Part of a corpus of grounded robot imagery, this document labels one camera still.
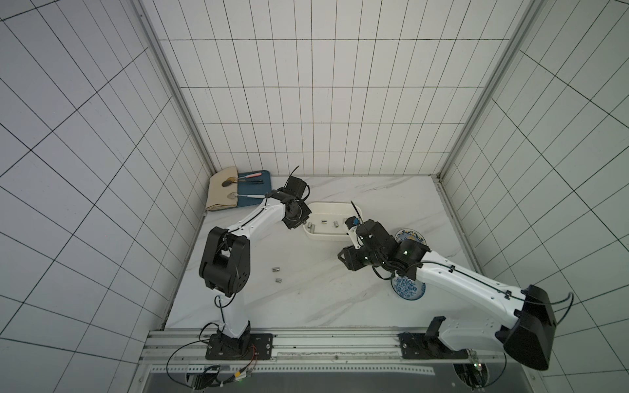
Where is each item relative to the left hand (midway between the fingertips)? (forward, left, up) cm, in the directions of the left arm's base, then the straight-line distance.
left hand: (304, 221), depth 92 cm
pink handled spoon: (+32, +28, -7) cm, 43 cm away
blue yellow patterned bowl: (-2, -42, -6) cm, 43 cm away
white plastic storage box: (+7, -10, -10) cm, 16 cm away
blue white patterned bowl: (-22, -37, -8) cm, 44 cm away
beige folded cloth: (+20, +42, -8) cm, 47 cm away
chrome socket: (+6, -8, -10) cm, 14 cm away
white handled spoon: (+20, +34, -8) cm, 40 cm away
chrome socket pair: (-16, +11, -9) cm, 21 cm away
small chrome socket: (-20, +9, -9) cm, 23 cm away
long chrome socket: (+2, -3, -9) cm, 9 cm away
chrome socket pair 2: (-15, +9, -9) cm, 20 cm away
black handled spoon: (+28, +38, -9) cm, 48 cm away
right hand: (-17, -11, +6) cm, 21 cm away
